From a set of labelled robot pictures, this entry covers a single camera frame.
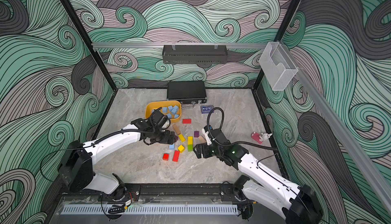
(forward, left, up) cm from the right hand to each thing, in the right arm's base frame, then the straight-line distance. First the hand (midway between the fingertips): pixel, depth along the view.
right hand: (199, 148), depth 78 cm
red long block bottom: (0, +14, -10) cm, 17 cm away
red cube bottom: (-1, +19, -9) cm, 21 cm away
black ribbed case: (+50, +8, -9) cm, 51 cm away
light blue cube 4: (+4, +16, -9) cm, 19 cm away
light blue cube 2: (+32, +16, -7) cm, 36 cm away
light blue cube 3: (+26, +15, -8) cm, 31 cm away
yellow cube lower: (+4, +10, -9) cm, 14 cm away
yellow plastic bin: (+33, +32, -5) cm, 46 cm away
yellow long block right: (+9, +5, -9) cm, 13 cm away
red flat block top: (+24, +8, -11) cm, 27 cm away
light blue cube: (+32, +19, -7) cm, 38 cm away
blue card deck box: (+33, -7, -10) cm, 35 cm away
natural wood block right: (+10, -2, -11) cm, 15 cm away
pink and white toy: (+9, -37, -8) cm, 38 cm away
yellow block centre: (+10, +10, -10) cm, 17 cm away
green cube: (+4, +5, -9) cm, 12 cm away
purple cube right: (+13, +2, -9) cm, 16 cm away
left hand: (+6, +16, -1) cm, 17 cm away
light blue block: (+30, +17, -7) cm, 35 cm away
